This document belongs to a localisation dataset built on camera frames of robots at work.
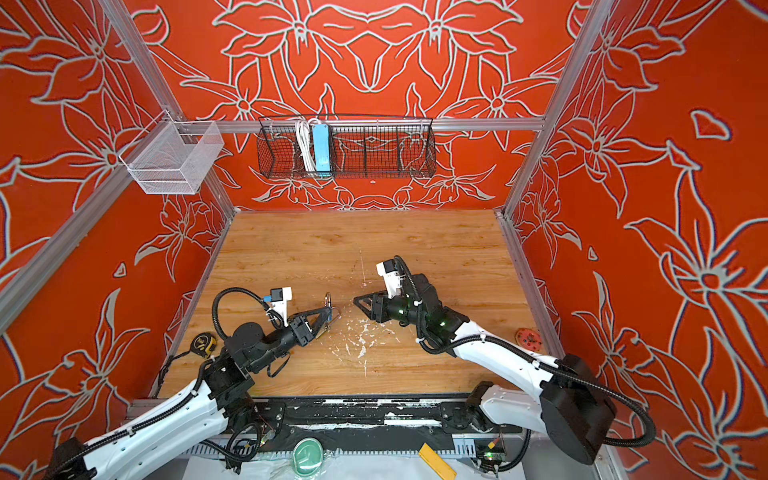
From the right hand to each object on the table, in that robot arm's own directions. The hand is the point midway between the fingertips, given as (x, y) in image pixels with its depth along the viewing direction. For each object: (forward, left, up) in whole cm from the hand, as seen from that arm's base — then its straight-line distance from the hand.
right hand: (353, 302), depth 73 cm
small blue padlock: (-1, +6, +1) cm, 6 cm away
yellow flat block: (-32, -20, -19) cm, 42 cm away
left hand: (-3, +6, +1) cm, 7 cm away
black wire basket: (+52, 0, +11) cm, 53 cm away
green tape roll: (-30, +11, -19) cm, 37 cm away
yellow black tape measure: (-4, +44, -16) cm, 47 cm away
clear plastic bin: (+45, +58, +13) cm, 75 cm away
